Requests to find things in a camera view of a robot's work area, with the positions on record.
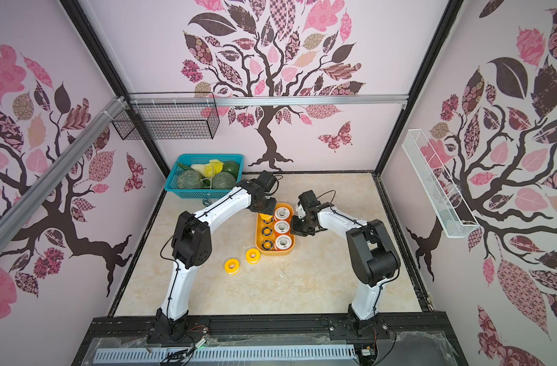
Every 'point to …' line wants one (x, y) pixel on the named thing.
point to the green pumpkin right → (223, 180)
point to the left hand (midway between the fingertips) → (265, 211)
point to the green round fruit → (231, 166)
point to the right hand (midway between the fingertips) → (291, 233)
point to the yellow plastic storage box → (273, 232)
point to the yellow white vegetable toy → (214, 168)
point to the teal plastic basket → (172, 187)
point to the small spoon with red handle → (207, 202)
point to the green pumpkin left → (189, 179)
